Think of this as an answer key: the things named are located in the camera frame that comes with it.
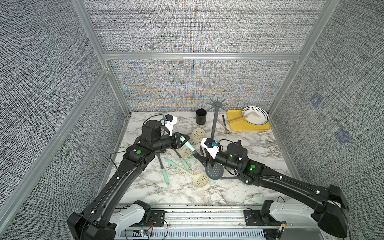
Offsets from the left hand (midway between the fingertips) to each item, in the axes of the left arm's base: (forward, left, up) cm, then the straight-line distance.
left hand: (191, 136), depth 66 cm
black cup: (+36, -9, -24) cm, 44 cm away
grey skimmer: (-9, -11, -19) cm, 24 cm away
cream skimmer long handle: (-8, -5, -31) cm, 32 cm away
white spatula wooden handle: (+38, -48, -29) cm, 68 cm away
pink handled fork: (+28, -27, -32) cm, 50 cm away
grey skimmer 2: (0, +3, -31) cm, 31 cm away
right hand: (-2, -3, -3) cm, 5 cm away
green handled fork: (+38, -27, -33) cm, 57 cm away
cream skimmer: (+22, -6, -29) cm, 37 cm away
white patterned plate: (+38, -58, -30) cm, 76 cm away
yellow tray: (+31, -39, -31) cm, 59 cm away
